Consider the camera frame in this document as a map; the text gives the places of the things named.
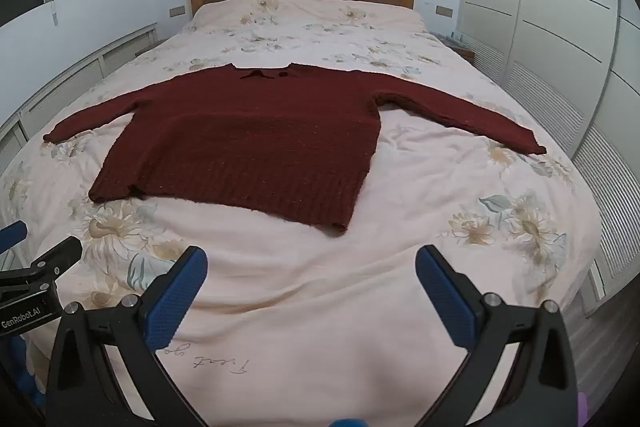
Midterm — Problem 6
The dark red knitted sweater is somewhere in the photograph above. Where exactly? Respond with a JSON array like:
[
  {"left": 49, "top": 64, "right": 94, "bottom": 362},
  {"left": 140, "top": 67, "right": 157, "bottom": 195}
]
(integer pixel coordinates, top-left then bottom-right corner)
[{"left": 42, "top": 62, "right": 547, "bottom": 235}]

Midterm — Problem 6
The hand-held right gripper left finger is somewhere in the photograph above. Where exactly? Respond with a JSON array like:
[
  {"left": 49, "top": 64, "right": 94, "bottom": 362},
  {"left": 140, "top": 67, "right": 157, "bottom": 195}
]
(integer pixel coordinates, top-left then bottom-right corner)
[{"left": 44, "top": 246, "right": 211, "bottom": 427}]

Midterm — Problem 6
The wooden nightstand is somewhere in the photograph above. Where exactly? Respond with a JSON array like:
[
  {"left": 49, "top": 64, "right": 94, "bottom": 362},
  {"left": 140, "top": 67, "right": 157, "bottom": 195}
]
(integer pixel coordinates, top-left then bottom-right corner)
[{"left": 440, "top": 32, "right": 476, "bottom": 60}]

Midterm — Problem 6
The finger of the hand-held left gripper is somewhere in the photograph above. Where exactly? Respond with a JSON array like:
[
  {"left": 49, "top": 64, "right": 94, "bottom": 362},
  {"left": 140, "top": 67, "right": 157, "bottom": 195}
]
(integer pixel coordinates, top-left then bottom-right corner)
[
  {"left": 0, "top": 236, "right": 84, "bottom": 293},
  {"left": 0, "top": 220, "right": 29, "bottom": 258}
]

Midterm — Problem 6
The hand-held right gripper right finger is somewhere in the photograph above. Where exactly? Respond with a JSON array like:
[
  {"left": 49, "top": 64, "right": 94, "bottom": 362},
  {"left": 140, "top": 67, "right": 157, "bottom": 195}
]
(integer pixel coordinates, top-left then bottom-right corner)
[{"left": 415, "top": 245, "right": 584, "bottom": 427}]

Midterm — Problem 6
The white panelled wardrobe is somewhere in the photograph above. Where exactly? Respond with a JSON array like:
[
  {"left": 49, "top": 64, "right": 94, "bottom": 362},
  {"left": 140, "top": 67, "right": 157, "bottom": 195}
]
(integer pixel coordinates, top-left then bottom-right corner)
[{"left": 459, "top": 0, "right": 640, "bottom": 294}]

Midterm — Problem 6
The low white slatted cabinet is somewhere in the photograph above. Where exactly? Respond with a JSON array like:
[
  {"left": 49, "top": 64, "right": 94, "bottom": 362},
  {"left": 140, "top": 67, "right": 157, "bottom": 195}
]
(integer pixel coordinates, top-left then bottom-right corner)
[{"left": 0, "top": 23, "right": 160, "bottom": 172}]

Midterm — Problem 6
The bed with floral duvet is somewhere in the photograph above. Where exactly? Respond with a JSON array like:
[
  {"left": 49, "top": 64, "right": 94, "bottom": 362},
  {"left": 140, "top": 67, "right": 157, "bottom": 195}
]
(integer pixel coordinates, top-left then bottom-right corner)
[{"left": 0, "top": 0, "right": 603, "bottom": 427}]

